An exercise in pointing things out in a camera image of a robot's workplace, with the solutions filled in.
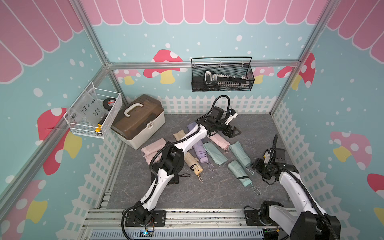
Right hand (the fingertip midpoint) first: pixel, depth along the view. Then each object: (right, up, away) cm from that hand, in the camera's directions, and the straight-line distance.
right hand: (253, 166), depth 86 cm
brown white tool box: (-68, +27, +5) cm, 74 cm away
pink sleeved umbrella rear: (-17, +13, +14) cm, 25 cm away
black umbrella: (-45, -8, 0) cm, 46 cm away
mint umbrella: (-8, -5, +1) cm, 9 cm away
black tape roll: (-80, +35, -6) cm, 88 cm away
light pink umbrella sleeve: (-63, +7, +11) cm, 65 cm away
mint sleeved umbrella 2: (-4, +4, +9) cm, 10 cm away
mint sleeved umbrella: (-19, +4, +9) cm, 22 cm away
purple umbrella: (-30, +7, +11) cm, 33 cm away
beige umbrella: (-34, 0, +3) cm, 34 cm away
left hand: (-10, +20, +5) cm, 23 cm away
